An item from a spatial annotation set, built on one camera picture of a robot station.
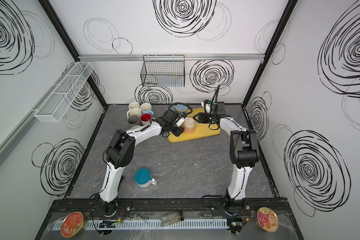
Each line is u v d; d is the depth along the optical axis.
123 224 0.70
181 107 1.04
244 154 0.53
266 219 0.68
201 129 0.87
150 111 1.05
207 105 0.86
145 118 1.03
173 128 0.85
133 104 1.11
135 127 0.96
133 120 0.99
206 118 0.86
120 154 0.55
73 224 0.67
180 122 0.87
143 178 0.77
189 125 0.96
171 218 0.68
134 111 1.06
